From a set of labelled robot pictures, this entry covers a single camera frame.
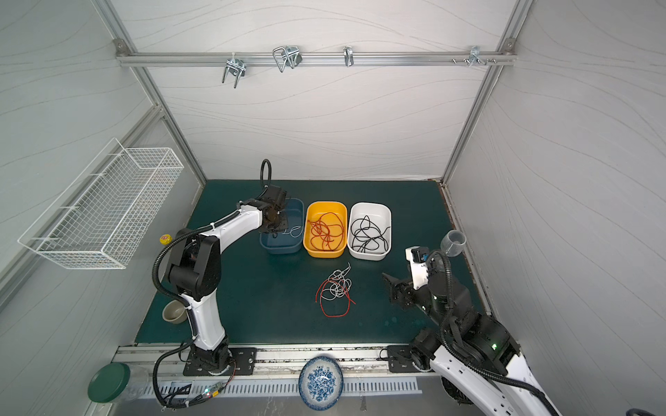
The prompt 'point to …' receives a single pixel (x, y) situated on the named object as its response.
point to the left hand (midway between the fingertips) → (277, 225)
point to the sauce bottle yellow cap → (166, 239)
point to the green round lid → (108, 381)
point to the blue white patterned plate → (321, 382)
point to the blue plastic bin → (290, 241)
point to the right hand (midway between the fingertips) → (398, 270)
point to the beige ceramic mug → (174, 312)
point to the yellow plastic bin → (313, 211)
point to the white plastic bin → (379, 213)
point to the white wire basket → (97, 221)
